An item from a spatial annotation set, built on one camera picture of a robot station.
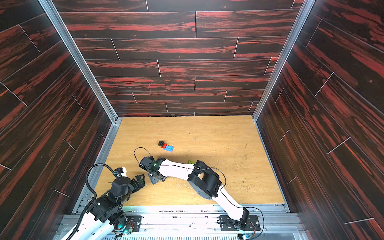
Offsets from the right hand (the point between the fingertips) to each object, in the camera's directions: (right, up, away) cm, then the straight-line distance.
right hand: (161, 173), depth 92 cm
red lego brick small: (0, +17, +9) cm, 19 cm away
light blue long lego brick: (+4, +15, +9) cm, 18 cm away
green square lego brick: (+19, +7, +2) cm, 20 cm away
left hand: (-10, 0, -10) cm, 14 cm away
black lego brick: (-1, +19, +6) cm, 20 cm away
